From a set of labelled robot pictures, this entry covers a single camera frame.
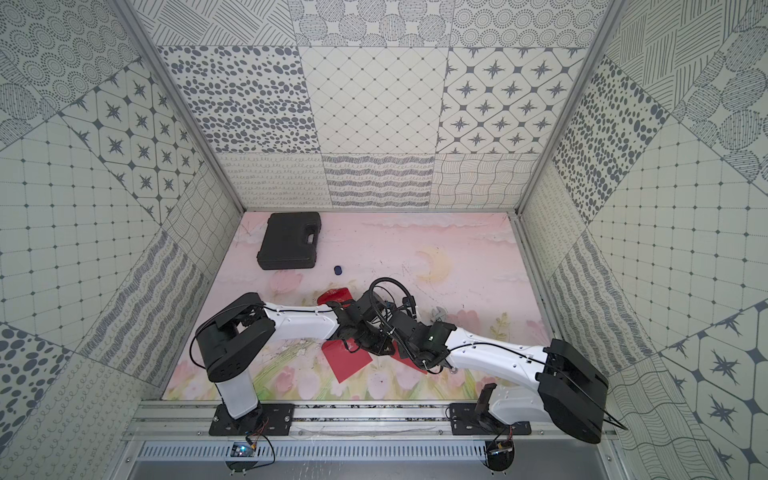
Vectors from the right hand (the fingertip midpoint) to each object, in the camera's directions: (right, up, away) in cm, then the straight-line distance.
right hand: (413, 339), depth 83 cm
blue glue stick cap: (-25, +17, +18) cm, 35 cm away
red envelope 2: (-5, -5, +1) cm, 7 cm away
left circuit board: (-43, -23, -12) cm, 50 cm away
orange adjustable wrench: (+9, +5, +10) cm, 14 cm away
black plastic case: (-42, +28, +21) cm, 55 cm away
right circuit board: (+21, -25, -11) cm, 34 cm away
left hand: (-3, -5, -2) cm, 7 cm away
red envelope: (-20, -6, +1) cm, 21 cm away
